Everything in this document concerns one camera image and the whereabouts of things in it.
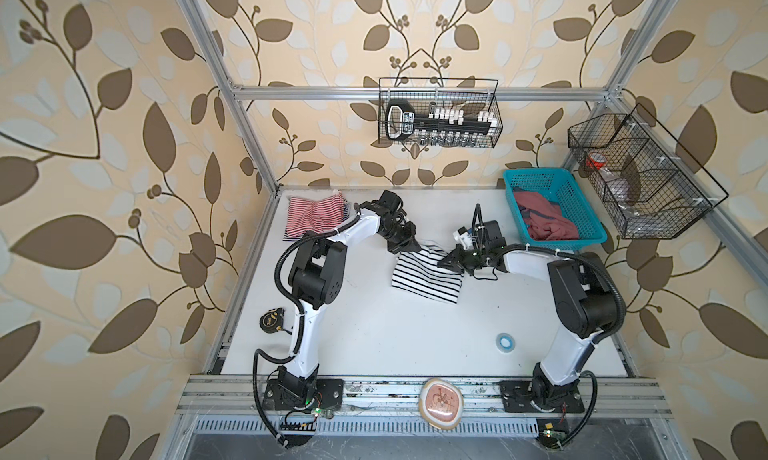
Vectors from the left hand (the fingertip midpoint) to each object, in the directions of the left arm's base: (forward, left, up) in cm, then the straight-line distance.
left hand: (425, 244), depth 92 cm
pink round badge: (-42, -3, -7) cm, 42 cm away
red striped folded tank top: (+16, +37, -7) cm, 41 cm away
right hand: (-5, -5, -4) cm, 8 cm away
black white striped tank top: (-7, +2, -5) cm, 9 cm away
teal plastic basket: (+32, -53, -4) cm, 62 cm away
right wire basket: (+2, -54, +23) cm, 59 cm away
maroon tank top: (+17, -44, -6) cm, 48 cm away
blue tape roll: (-26, -23, -10) cm, 36 cm away
